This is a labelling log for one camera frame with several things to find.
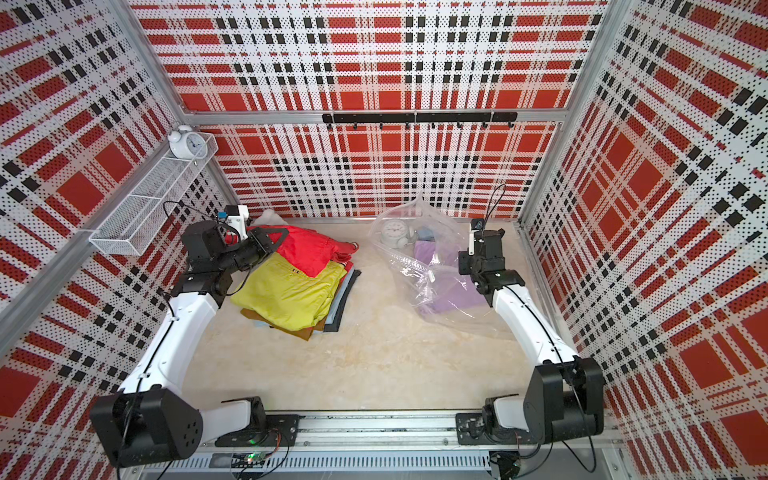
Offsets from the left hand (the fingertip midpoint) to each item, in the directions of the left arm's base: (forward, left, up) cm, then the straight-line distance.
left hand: (291, 230), depth 76 cm
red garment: (-4, -4, -2) cm, 6 cm away
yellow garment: (-10, +5, -18) cm, 21 cm away
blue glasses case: (+25, -37, -30) cm, 54 cm away
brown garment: (-17, +1, -26) cm, 31 cm away
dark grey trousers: (-14, -8, -29) cm, 33 cm away
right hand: (+2, -50, -11) cm, 51 cm away
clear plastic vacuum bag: (-7, -30, -9) cm, 32 cm away
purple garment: (-9, -42, -16) cm, 46 cm away
